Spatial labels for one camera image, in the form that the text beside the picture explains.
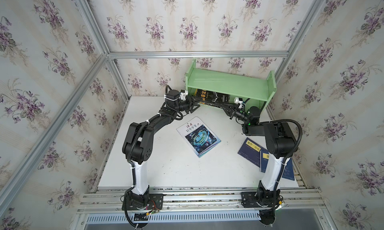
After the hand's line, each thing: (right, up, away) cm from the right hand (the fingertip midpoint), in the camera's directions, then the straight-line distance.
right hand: (220, 106), depth 87 cm
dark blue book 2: (+37, -37, -5) cm, 53 cm away
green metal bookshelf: (+24, +10, +5) cm, 26 cm away
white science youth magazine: (-12, -21, +9) cm, 25 cm away
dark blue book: (+20, -28, +4) cm, 34 cm away
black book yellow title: (-6, +6, +4) cm, 10 cm away
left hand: (-11, +4, -1) cm, 12 cm away
